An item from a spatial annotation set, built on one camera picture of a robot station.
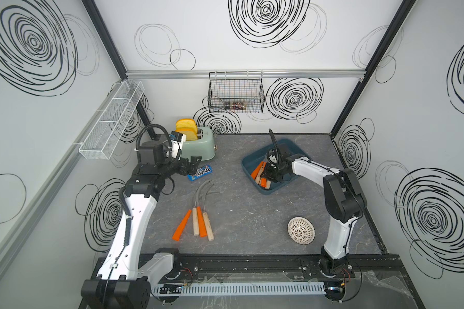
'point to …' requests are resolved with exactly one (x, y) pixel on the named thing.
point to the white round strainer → (301, 230)
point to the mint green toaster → (203, 146)
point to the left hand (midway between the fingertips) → (189, 154)
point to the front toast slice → (191, 134)
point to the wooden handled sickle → (258, 179)
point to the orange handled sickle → (254, 173)
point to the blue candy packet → (201, 172)
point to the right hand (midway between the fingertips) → (262, 176)
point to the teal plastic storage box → (251, 161)
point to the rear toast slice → (185, 123)
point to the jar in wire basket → (239, 105)
